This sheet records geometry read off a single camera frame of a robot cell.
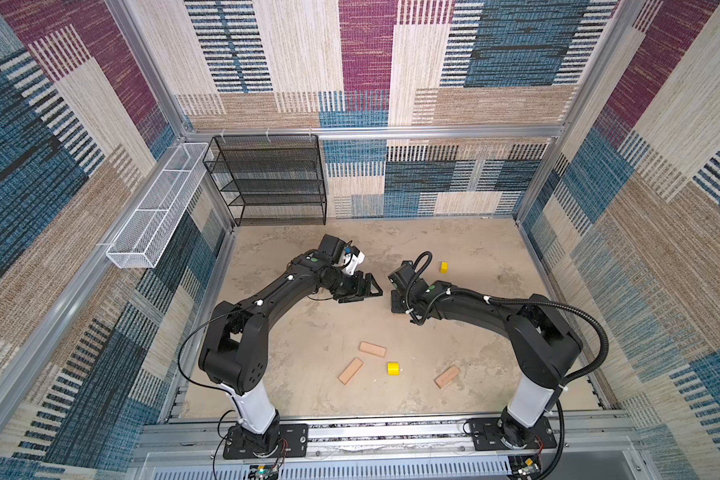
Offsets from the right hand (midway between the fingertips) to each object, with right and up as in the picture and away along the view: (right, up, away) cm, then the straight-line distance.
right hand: (400, 303), depth 93 cm
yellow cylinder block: (-3, -16, -9) cm, 19 cm away
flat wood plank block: (-9, -12, -6) cm, 16 cm away
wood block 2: (+11, -18, -9) cm, 23 cm away
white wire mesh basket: (-62, +20, -21) cm, 69 cm away
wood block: (-15, -17, -9) cm, 24 cm away
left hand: (-8, +5, -8) cm, 13 cm away
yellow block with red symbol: (+16, +10, +12) cm, 23 cm away
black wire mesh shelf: (-45, +41, +17) cm, 63 cm away
